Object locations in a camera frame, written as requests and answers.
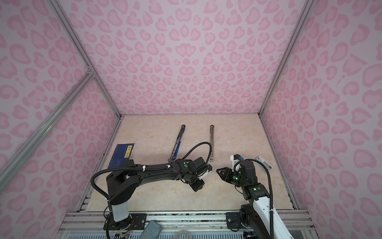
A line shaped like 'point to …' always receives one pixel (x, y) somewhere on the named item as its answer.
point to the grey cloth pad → (152, 230)
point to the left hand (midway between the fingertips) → (202, 185)
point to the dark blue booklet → (122, 156)
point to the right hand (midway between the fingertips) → (218, 171)
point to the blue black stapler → (178, 143)
